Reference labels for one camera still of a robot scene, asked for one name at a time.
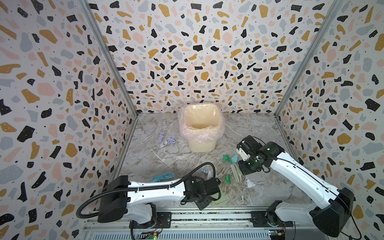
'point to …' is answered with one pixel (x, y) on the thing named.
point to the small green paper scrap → (228, 179)
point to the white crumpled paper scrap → (249, 184)
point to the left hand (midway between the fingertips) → (206, 199)
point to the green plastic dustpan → (222, 198)
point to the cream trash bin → (202, 127)
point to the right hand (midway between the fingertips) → (239, 167)
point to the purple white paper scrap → (163, 142)
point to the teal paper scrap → (166, 175)
